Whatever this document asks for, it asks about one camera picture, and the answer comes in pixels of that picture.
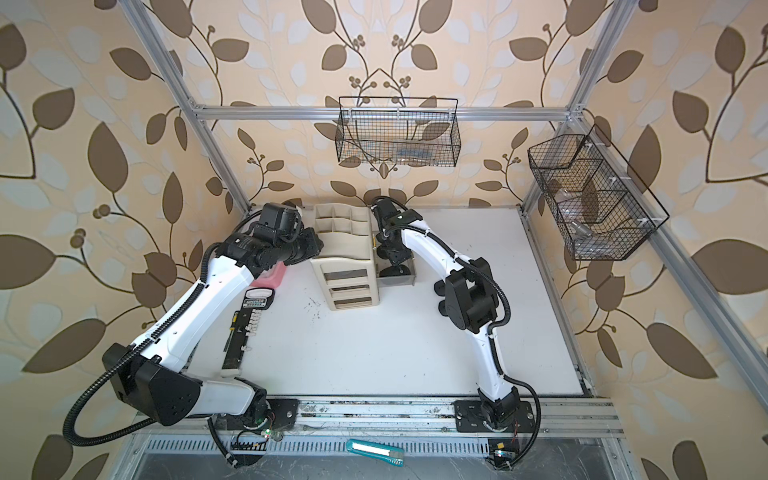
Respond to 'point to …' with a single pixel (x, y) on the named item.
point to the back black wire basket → (398, 131)
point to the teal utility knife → (381, 451)
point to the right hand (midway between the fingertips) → (385, 248)
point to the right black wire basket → (594, 198)
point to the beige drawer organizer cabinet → (345, 267)
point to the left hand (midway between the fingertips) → (318, 239)
